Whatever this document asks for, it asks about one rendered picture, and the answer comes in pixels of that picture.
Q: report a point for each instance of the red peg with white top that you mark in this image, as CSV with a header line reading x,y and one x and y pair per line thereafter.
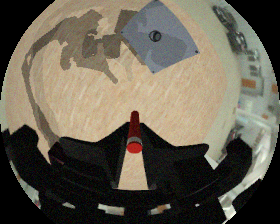
x,y
134,145

